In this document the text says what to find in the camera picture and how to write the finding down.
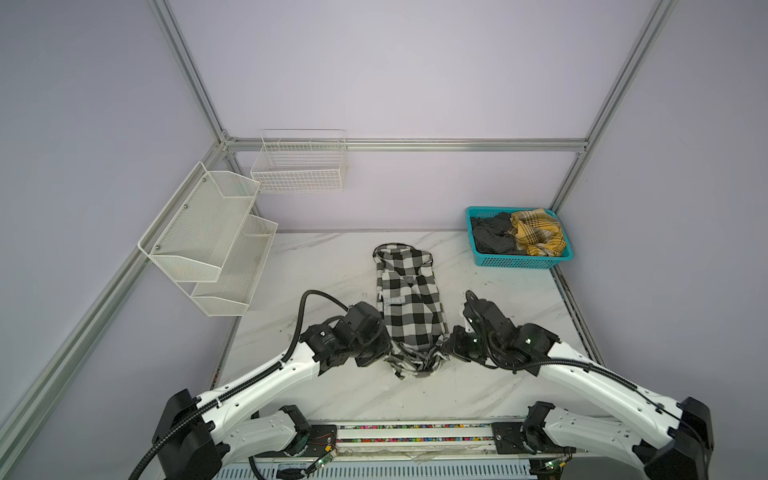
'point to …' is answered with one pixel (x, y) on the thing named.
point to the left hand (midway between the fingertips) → (393, 349)
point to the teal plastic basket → (511, 260)
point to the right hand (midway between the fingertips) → (438, 347)
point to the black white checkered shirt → (413, 309)
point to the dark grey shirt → (491, 234)
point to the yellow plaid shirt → (537, 233)
